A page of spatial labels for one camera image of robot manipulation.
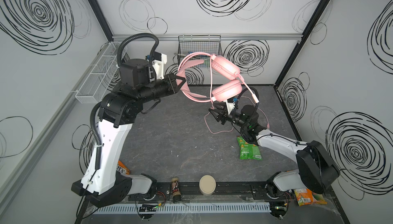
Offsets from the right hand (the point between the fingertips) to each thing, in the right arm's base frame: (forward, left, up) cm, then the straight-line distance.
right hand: (209, 107), depth 75 cm
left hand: (-6, +9, +24) cm, 26 cm away
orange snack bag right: (-34, -45, -23) cm, 61 cm away
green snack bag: (-13, -22, -22) cm, 34 cm away
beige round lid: (-31, +1, -20) cm, 37 cm away
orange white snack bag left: (-23, +45, -23) cm, 56 cm away
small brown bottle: (-34, +15, -23) cm, 44 cm away
